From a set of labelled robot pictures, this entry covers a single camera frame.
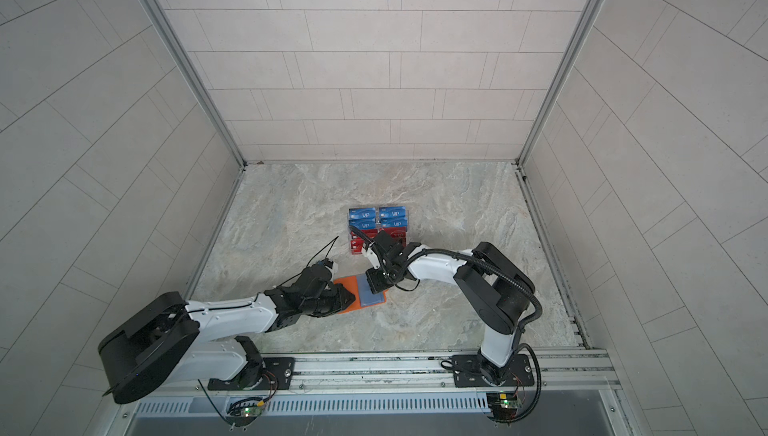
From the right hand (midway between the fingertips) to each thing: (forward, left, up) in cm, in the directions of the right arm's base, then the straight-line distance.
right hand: (369, 288), depth 86 cm
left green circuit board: (-28, +28, +2) cm, 40 cm away
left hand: (-4, +1, +1) cm, 4 cm away
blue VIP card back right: (+19, -10, +11) cm, 24 cm away
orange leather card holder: (-2, +1, +1) cm, 3 cm away
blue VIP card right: (+17, -8, +8) cm, 21 cm away
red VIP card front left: (+12, +4, +4) cm, 13 cm away
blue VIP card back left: (+20, +1, +10) cm, 22 cm away
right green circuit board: (-30, -31, -1) cm, 43 cm away
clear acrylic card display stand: (+15, -1, +6) cm, 16 cm away
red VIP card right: (+14, -8, +6) cm, 18 cm away
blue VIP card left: (+17, +1, +8) cm, 19 cm away
